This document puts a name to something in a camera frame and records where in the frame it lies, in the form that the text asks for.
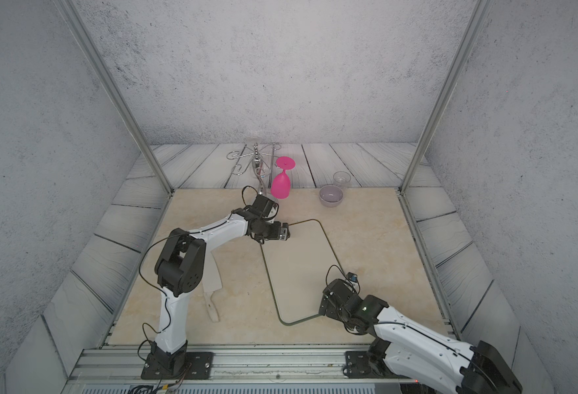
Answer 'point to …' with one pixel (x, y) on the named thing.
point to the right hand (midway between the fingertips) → (333, 308)
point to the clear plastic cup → (341, 179)
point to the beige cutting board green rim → (299, 268)
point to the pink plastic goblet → (281, 182)
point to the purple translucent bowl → (330, 195)
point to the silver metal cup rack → (261, 163)
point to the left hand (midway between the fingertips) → (285, 235)
